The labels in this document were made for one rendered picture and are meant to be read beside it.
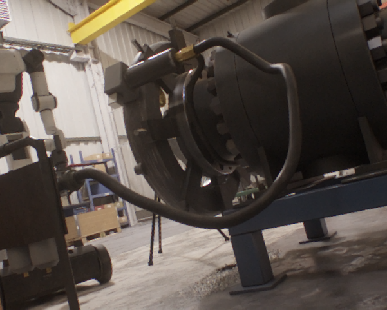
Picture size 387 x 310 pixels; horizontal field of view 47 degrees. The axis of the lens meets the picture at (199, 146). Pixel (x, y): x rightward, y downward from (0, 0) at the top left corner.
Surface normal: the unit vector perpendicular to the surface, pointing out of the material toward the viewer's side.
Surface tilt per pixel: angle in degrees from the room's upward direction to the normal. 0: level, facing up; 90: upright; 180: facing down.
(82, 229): 90
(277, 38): 61
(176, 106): 76
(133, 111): 82
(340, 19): 66
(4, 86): 90
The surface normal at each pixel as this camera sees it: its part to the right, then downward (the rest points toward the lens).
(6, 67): 0.54, -0.22
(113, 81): -0.54, -0.35
